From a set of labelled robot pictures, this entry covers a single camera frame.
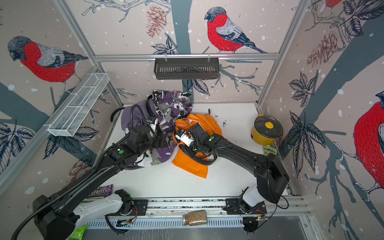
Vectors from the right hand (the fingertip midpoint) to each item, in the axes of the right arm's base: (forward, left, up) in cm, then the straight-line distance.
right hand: (185, 146), depth 81 cm
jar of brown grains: (-31, -7, -9) cm, 33 cm away
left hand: (+4, +12, +10) cm, 16 cm away
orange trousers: (-2, +4, -13) cm, 14 cm away
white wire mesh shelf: (+1, +56, +17) cm, 59 cm away
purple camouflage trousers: (+38, +15, -5) cm, 41 cm away
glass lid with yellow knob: (+16, -50, -1) cm, 53 cm away
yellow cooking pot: (+11, -46, -6) cm, 47 cm away
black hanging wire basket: (+56, +3, +14) cm, 58 cm away
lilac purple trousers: (+29, +41, -8) cm, 51 cm away
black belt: (+31, +62, -15) cm, 71 cm away
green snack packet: (+7, -52, -14) cm, 55 cm away
